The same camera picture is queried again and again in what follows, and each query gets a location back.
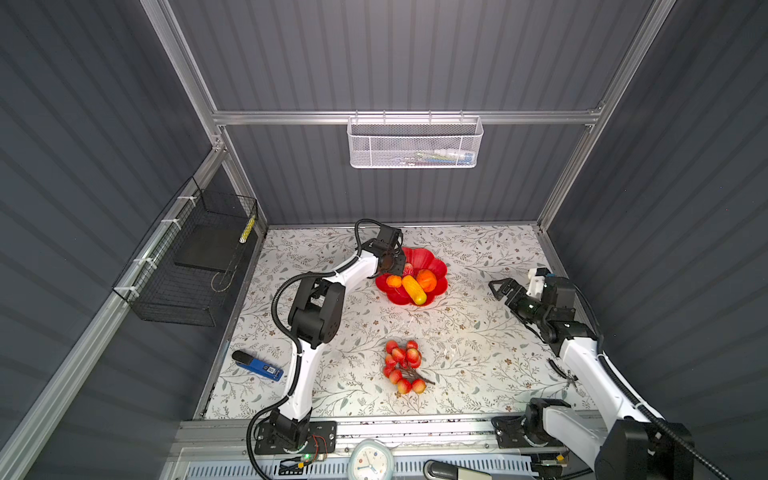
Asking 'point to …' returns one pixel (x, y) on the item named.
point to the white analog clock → (371, 460)
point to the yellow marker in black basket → (247, 230)
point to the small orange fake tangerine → (394, 281)
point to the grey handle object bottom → (439, 470)
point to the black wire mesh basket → (187, 268)
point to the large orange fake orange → (427, 280)
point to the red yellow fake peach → (408, 269)
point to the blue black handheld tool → (248, 362)
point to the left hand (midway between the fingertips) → (397, 262)
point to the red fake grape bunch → (400, 367)
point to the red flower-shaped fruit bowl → (416, 261)
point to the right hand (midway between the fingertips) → (503, 293)
